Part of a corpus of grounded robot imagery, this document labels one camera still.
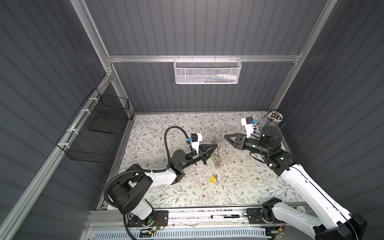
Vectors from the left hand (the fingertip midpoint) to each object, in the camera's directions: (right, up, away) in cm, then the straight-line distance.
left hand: (218, 146), depth 71 cm
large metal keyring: (0, -6, 0) cm, 6 cm away
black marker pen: (+4, -36, +3) cm, 36 cm away
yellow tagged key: (0, -21, +16) cm, 26 cm away
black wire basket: (-62, +6, +2) cm, 62 cm away
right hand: (+4, +4, -3) cm, 6 cm away
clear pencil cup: (+39, +15, +23) cm, 48 cm away
